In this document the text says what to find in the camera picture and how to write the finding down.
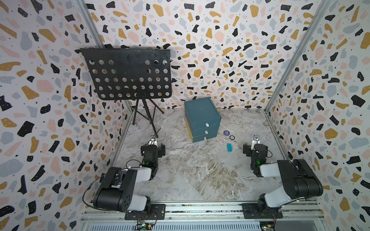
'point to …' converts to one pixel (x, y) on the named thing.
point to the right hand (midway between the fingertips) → (256, 143)
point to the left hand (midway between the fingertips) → (154, 144)
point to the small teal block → (230, 147)
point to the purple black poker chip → (231, 137)
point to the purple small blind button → (226, 133)
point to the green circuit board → (142, 226)
